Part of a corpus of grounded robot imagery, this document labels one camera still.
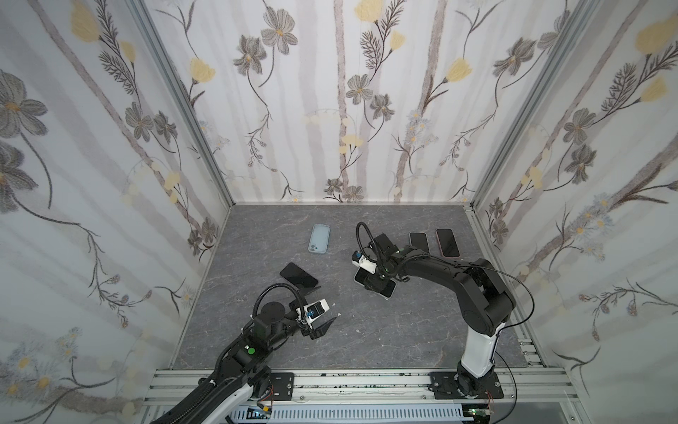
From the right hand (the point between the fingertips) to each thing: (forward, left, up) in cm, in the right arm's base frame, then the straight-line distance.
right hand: (367, 269), depth 94 cm
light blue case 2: (+15, +19, -7) cm, 25 cm away
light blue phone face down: (+17, -23, -4) cm, 29 cm away
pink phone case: (+13, -31, -4) cm, 34 cm away
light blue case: (-9, -4, +6) cm, 12 cm away
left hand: (-14, +16, +10) cm, 24 cm away
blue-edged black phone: (+17, -23, -4) cm, 29 cm away
